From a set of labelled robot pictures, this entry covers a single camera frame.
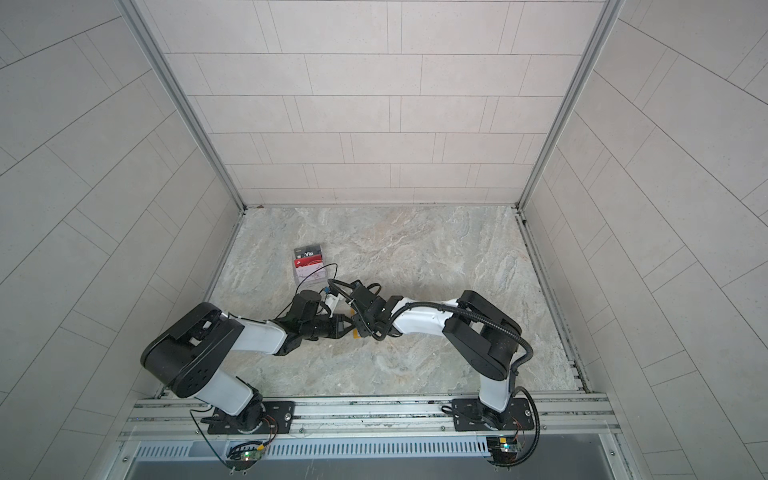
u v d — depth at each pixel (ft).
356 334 2.70
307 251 3.16
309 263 3.09
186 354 1.47
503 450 2.23
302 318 2.32
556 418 2.33
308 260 3.14
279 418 2.32
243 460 2.14
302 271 3.06
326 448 2.23
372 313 2.19
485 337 1.50
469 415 2.34
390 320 1.96
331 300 2.68
